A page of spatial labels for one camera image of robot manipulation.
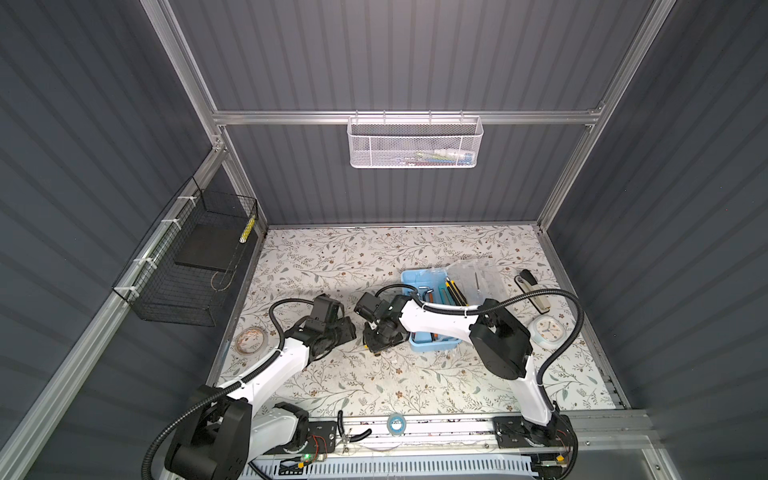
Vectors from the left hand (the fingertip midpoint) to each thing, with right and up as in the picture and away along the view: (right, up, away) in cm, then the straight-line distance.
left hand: (348, 329), depth 88 cm
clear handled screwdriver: (+39, +14, +3) cm, 42 cm away
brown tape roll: (-31, -4, +4) cm, 31 cm away
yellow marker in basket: (-27, +29, -6) cm, 40 cm away
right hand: (+8, -6, +1) cm, 10 cm away
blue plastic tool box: (+38, +12, +14) cm, 43 cm away
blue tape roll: (+14, -22, -11) cm, 28 cm away
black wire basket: (-39, +19, -15) cm, 45 cm away
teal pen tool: (+29, +11, +5) cm, 31 cm away
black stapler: (+59, +12, +11) cm, 61 cm away
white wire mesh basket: (+21, +65, +23) cm, 72 cm away
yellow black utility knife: (+33, +11, +4) cm, 34 cm away
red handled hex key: (+26, +8, +10) cm, 29 cm away
